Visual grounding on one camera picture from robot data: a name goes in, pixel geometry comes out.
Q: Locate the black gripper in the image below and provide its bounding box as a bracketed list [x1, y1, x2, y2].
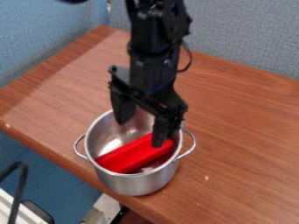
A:
[107, 52, 188, 148]

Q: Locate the red block object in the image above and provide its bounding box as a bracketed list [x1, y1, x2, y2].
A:
[94, 133, 173, 174]

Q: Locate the metal pot with handles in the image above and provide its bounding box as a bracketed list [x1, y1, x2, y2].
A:
[77, 109, 192, 196]

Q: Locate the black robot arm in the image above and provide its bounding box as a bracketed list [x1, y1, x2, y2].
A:
[107, 0, 192, 148]

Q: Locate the white device under table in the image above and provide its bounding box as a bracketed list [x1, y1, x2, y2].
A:
[0, 188, 54, 224]

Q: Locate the white table bracket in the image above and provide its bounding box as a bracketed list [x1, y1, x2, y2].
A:
[78, 193, 127, 224]

